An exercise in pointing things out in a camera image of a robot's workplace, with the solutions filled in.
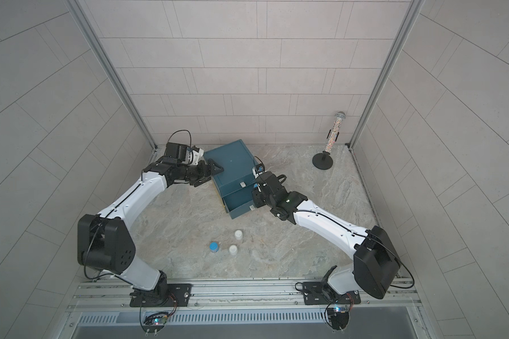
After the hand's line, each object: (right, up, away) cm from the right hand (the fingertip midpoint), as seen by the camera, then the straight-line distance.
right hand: (256, 189), depth 82 cm
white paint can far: (-7, -18, +1) cm, 19 cm away
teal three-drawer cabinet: (-10, +9, 0) cm, 13 cm away
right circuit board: (+28, -40, -14) cm, 50 cm away
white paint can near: (-9, -22, -3) cm, 24 cm away
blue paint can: (-16, -22, -1) cm, 27 cm away
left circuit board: (-30, -39, -17) cm, 52 cm away
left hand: (-15, +7, +2) cm, 17 cm away
